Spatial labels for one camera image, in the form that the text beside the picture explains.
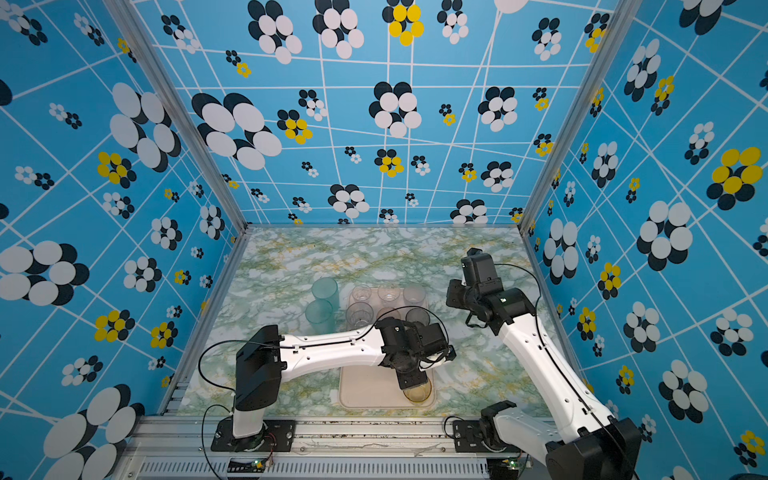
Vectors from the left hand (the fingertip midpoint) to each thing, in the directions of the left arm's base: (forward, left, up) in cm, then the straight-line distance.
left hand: (420, 374), depth 76 cm
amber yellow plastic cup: (-3, 0, -6) cm, 7 cm away
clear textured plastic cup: (+26, 0, -3) cm, 26 cm away
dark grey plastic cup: (+18, -1, -3) cm, 19 cm away
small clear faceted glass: (+30, +8, -7) cm, 31 cm away
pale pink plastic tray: (-1, +12, -6) cm, 14 cm away
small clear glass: (+27, +17, -4) cm, 33 cm away
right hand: (+18, -10, +12) cm, 24 cm away
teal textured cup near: (+20, +30, -5) cm, 36 cm away
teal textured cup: (+29, +29, -4) cm, 41 cm away
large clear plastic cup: (+19, +18, -4) cm, 26 cm away
